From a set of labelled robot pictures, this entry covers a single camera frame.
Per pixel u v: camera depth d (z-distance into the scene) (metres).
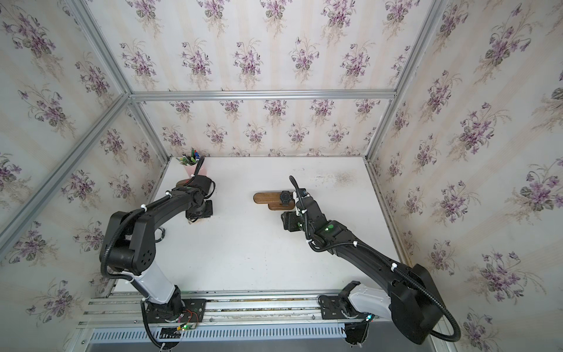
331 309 0.73
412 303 0.40
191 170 1.07
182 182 1.08
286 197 0.93
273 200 0.93
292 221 0.72
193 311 0.73
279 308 0.75
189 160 1.03
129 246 0.47
